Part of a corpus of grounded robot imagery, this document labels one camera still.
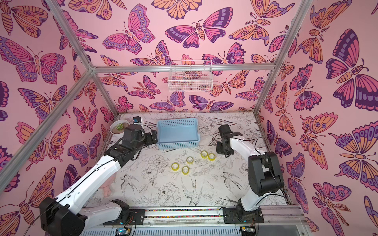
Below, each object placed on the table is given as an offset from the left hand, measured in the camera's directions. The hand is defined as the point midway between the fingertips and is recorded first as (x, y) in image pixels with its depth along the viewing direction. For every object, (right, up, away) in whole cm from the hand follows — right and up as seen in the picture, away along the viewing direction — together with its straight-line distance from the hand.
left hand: (151, 131), depth 80 cm
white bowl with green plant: (-27, +2, +18) cm, 32 cm away
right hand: (+39, -13, +12) cm, 43 cm away
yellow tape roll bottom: (+18, -25, +10) cm, 32 cm away
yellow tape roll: (+35, -17, +15) cm, 42 cm away
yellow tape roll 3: (+21, -19, +13) cm, 31 cm away
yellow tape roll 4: (+12, -22, +11) cm, 28 cm away
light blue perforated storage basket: (+12, -3, +32) cm, 35 cm away
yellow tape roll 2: (+30, -16, +15) cm, 37 cm away
